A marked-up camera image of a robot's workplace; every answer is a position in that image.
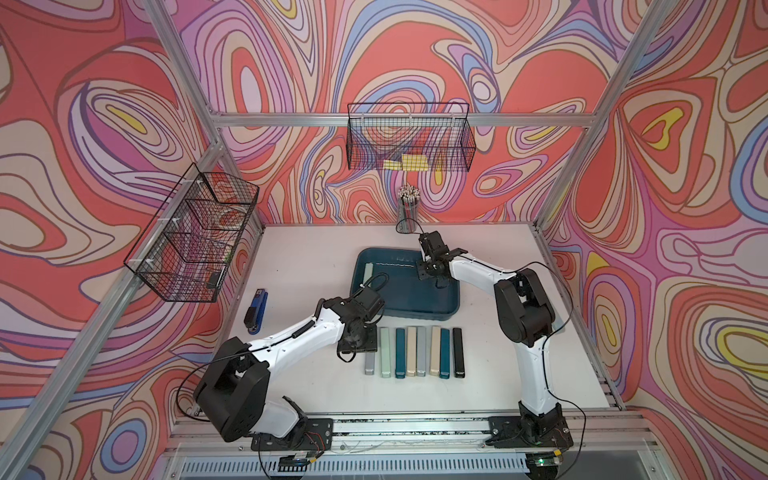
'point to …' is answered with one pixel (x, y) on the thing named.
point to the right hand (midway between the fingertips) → (427, 274)
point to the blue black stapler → (254, 314)
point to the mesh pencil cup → (408, 201)
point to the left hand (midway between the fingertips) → (373, 348)
